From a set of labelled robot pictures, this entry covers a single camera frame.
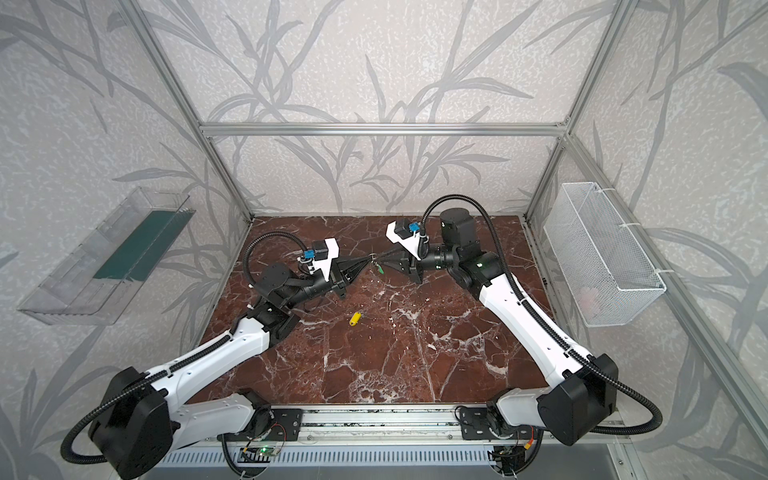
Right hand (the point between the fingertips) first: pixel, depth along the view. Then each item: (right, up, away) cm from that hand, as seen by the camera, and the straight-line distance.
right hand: (383, 248), depth 67 cm
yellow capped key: (-11, -23, +26) cm, 36 cm away
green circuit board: (-29, -49, +3) cm, 57 cm away
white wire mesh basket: (+47, -5, -5) cm, 47 cm away
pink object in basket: (+51, -13, +5) cm, 52 cm away
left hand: (-2, -1, -2) cm, 3 cm away
